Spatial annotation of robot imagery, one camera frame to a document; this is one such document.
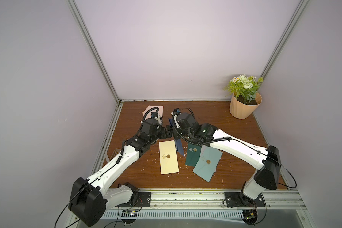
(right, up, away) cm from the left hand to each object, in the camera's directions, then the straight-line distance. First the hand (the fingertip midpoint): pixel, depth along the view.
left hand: (168, 127), depth 80 cm
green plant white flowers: (+48, +25, +9) cm, 55 cm away
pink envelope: (-8, +9, +34) cm, 36 cm away
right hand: (+3, +3, -5) cm, 6 cm away
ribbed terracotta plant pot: (+53, +9, +20) cm, 57 cm away
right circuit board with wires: (+42, -45, -9) cm, 62 cm away
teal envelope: (+24, -23, +6) cm, 34 cm away
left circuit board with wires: (-20, -46, -7) cm, 51 cm away
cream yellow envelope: (0, -20, +9) cm, 22 cm away
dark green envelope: (+16, -19, +10) cm, 27 cm away
